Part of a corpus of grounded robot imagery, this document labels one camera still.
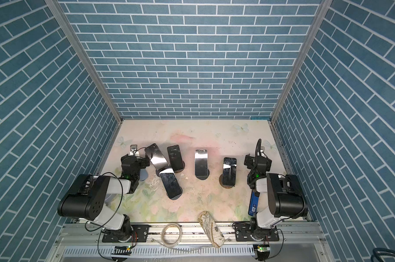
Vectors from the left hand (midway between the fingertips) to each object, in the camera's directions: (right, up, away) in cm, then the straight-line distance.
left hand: (137, 153), depth 93 cm
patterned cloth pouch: (+42, -31, -21) cm, 57 cm away
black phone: (+22, -2, -4) cm, 23 cm away
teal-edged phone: (+37, -5, -6) cm, 38 cm away
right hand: (+70, -1, +1) cm, 70 cm away
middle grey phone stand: (+38, -13, -3) cm, 40 cm away
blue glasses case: (+4, -12, -2) cm, 13 cm away
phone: (+13, -1, -7) cm, 15 cm away
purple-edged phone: (+22, -13, -13) cm, 28 cm away
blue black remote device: (+63, -23, -14) cm, 69 cm away
